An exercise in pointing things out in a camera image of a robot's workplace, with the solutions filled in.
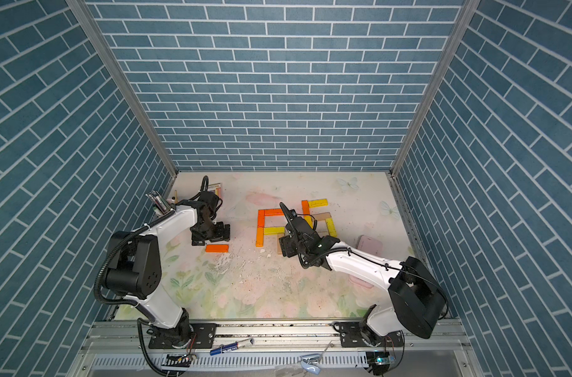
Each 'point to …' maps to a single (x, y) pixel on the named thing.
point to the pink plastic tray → (372, 247)
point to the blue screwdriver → (226, 347)
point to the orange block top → (306, 207)
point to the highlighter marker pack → (216, 188)
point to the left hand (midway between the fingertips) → (223, 239)
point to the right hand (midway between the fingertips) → (289, 239)
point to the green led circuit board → (379, 361)
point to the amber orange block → (259, 238)
